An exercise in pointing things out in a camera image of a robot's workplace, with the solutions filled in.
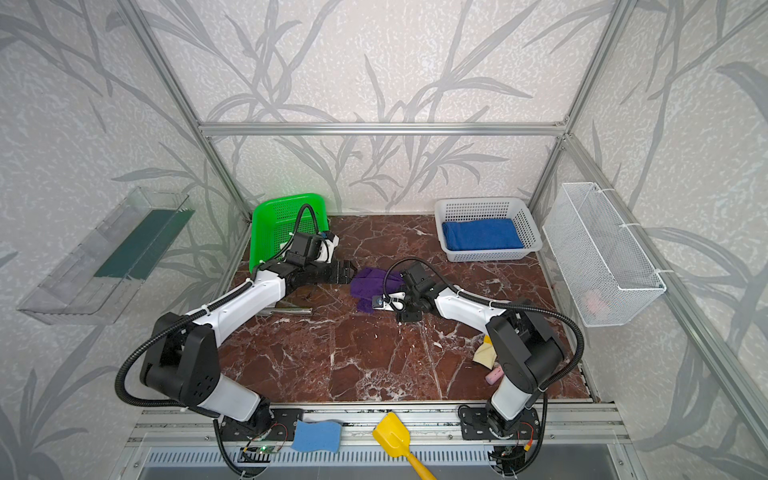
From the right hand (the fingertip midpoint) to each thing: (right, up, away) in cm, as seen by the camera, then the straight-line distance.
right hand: (400, 290), depth 92 cm
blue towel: (+30, +18, +19) cm, 40 cm away
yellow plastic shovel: (-1, -31, -22) cm, 38 cm away
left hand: (-15, +10, -4) cm, 19 cm away
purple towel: (-10, +2, +2) cm, 10 cm away
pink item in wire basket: (+48, 0, -19) cm, 52 cm away
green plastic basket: (-49, +23, +23) cm, 59 cm away
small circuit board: (-32, -34, -22) cm, 52 cm away
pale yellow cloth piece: (+24, -17, -9) cm, 31 cm away
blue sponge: (-20, -32, -20) cm, 43 cm away
